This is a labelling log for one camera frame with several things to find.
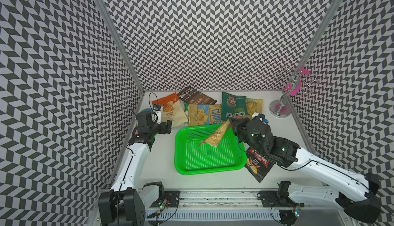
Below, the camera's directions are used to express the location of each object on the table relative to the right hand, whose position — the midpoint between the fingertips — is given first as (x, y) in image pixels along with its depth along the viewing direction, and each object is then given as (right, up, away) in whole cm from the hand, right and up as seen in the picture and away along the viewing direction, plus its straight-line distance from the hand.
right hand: (227, 120), depth 66 cm
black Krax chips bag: (+19, -27, +17) cm, 37 cm away
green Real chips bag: (+10, +5, +41) cm, 43 cm away
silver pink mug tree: (+43, +4, +39) cm, 58 cm away
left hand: (-34, -2, +17) cm, 38 cm away
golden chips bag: (-6, -7, -3) cm, 10 cm away
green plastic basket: (-18, -24, +20) cm, 36 cm away
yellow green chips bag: (+25, +6, +41) cm, 49 cm away
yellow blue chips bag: (-10, 0, +36) cm, 38 cm away
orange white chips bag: (-32, +3, +38) cm, 50 cm away
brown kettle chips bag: (-18, +13, +46) cm, 51 cm away
